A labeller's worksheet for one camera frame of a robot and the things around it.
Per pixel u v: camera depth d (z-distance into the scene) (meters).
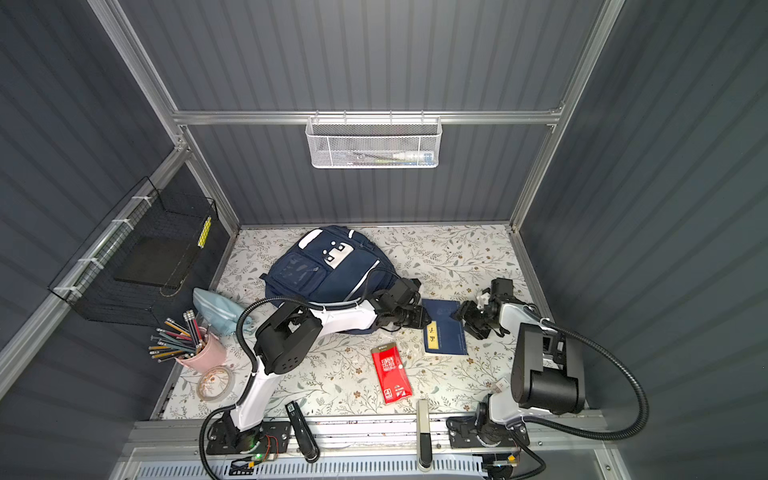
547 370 0.45
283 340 0.56
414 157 0.89
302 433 0.73
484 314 0.79
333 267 0.99
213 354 0.82
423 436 0.71
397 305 0.76
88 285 0.62
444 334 0.91
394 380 0.83
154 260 0.77
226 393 0.81
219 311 0.91
